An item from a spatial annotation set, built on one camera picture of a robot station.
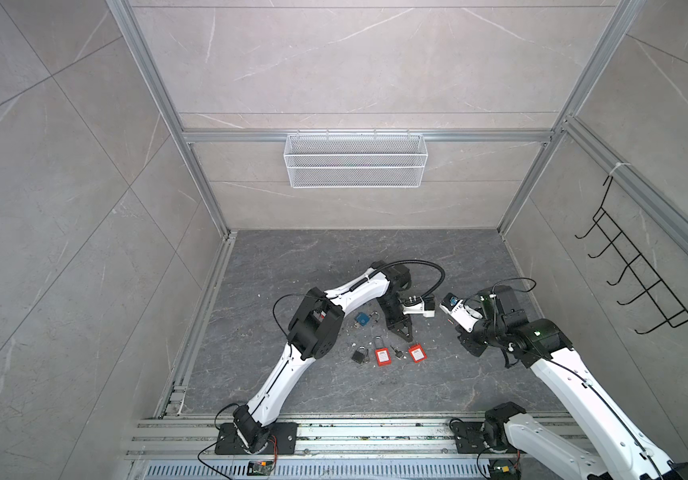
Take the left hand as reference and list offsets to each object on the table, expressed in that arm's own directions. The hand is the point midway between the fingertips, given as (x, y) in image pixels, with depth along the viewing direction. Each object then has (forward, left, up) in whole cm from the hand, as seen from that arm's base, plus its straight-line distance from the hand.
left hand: (408, 332), depth 88 cm
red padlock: (-6, +8, -2) cm, 10 cm away
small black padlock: (-5, +14, -4) cm, 16 cm away
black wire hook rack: (+8, -50, +29) cm, 58 cm away
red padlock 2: (-6, -2, -1) cm, 6 cm away
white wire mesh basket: (+52, +15, +26) cm, 60 cm away
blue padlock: (+7, +13, -4) cm, 15 cm away
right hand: (-3, -12, +12) cm, 17 cm away
